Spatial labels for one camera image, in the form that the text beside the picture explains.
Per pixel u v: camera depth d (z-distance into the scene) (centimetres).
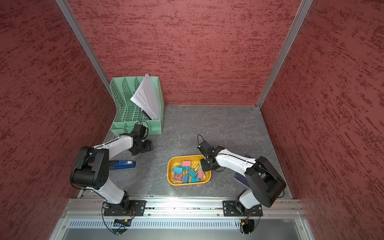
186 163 87
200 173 83
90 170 46
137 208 74
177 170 83
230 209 73
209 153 70
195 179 83
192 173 83
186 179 81
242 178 84
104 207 74
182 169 83
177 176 82
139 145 75
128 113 106
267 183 44
